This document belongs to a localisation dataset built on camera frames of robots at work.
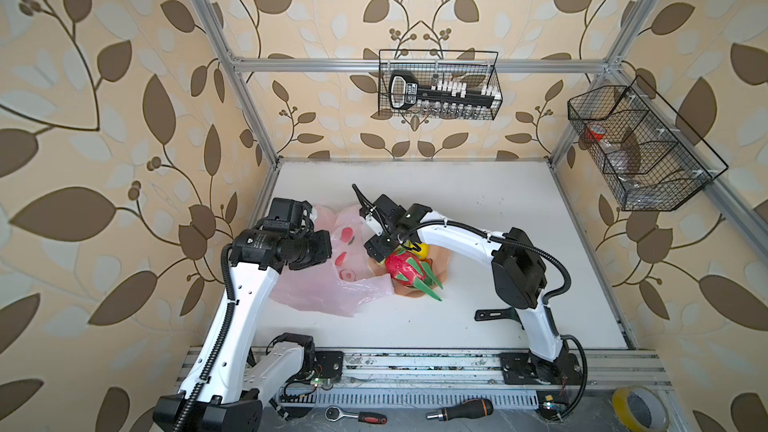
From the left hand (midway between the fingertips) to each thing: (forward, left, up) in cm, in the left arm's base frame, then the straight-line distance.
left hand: (333, 248), depth 72 cm
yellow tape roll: (-28, -74, -22) cm, 82 cm away
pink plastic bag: (-7, -3, -3) cm, 9 cm away
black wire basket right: (+21, -78, +13) cm, 82 cm away
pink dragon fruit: (0, -20, -13) cm, 24 cm away
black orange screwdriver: (-30, -33, -20) cm, 49 cm away
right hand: (+9, -10, -14) cm, 20 cm away
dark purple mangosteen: (+1, -1, -19) cm, 19 cm away
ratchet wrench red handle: (-31, -2, -21) cm, 38 cm away
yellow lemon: (+8, -24, -16) cm, 30 cm away
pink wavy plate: (+7, -28, -19) cm, 35 cm away
